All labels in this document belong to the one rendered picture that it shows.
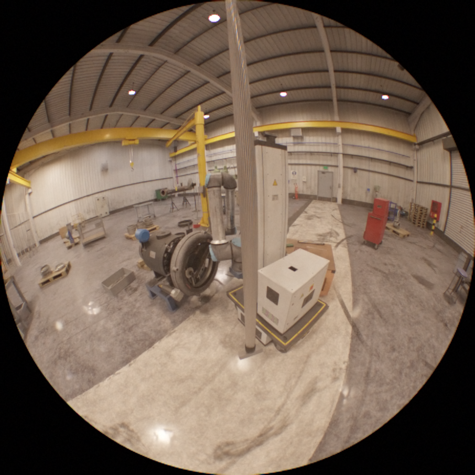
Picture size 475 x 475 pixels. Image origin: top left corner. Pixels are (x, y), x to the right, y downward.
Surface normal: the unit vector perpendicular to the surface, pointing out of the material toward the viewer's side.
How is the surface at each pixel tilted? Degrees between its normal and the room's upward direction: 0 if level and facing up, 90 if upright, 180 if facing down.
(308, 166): 90
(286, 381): 0
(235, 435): 0
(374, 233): 90
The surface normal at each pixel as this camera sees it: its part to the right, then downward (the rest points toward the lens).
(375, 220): -0.89, 0.22
